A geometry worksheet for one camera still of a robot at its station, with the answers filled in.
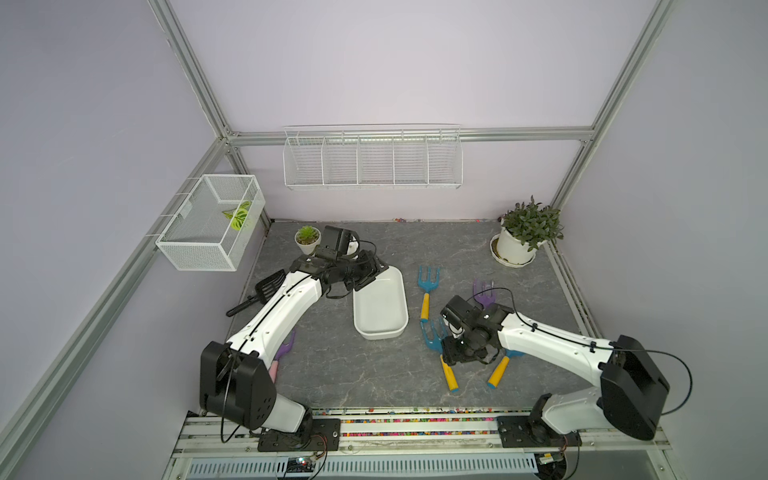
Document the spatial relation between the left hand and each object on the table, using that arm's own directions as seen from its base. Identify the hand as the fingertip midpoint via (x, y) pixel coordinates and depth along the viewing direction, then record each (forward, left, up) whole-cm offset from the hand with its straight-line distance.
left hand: (384, 272), depth 79 cm
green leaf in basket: (+17, +39, +8) cm, 44 cm away
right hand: (-18, -17, -17) cm, 30 cm away
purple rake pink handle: (+2, -34, -22) cm, 40 cm away
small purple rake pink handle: (-10, +32, -23) cm, 40 cm away
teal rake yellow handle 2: (-9, -15, -22) cm, 27 cm away
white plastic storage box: (0, +2, -20) cm, 20 cm away
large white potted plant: (+16, -45, -3) cm, 48 cm away
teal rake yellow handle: (+9, -15, -22) cm, 28 cm away
